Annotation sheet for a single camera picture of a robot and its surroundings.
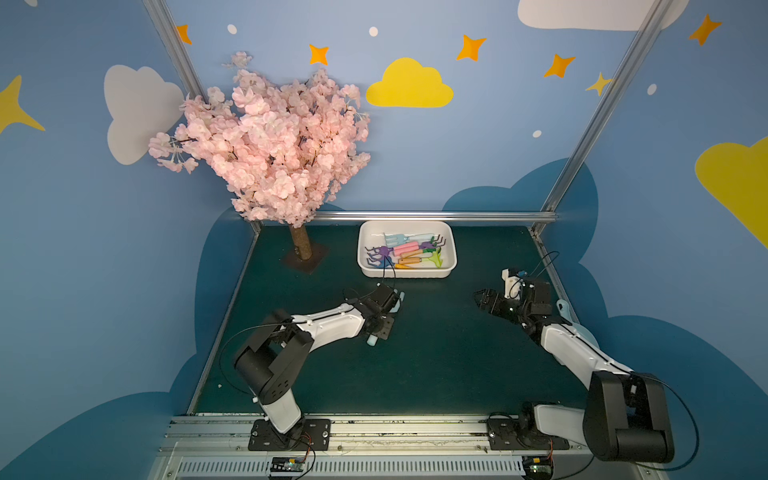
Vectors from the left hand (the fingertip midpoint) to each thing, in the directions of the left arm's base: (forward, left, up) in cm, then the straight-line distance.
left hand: (381, 319), depth 93 cm
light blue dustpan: (-1, -63, -1) cm, 63 cm away
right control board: (-37, -40, -5) cm, 55 cm away
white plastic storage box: (+35, +7, -1) cm, 36 cm away
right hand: (+6, -33, +7) cm, 34 cm away
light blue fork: (-7, +2, 0) cm, 7 cm away
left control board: (-38, +22, -4) cm, 44 cm away
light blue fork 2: (+38, -4, -4) cm, 38 cm away
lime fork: (+27, -19, -2) cm, 33 cm away
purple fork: (+30, -6, -2) cm, 31 cm away
